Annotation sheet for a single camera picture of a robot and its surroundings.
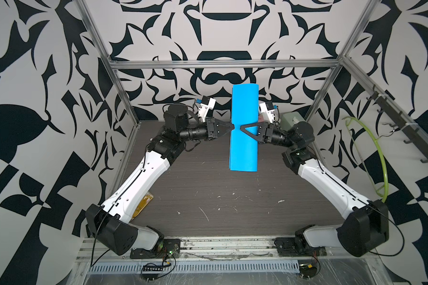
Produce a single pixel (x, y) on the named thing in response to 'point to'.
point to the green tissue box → (289, 119)
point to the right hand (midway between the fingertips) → (241, 132)
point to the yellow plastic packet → (142, 204)
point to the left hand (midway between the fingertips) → (233, 124)
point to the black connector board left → (151, 268)
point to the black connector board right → (307, 271)
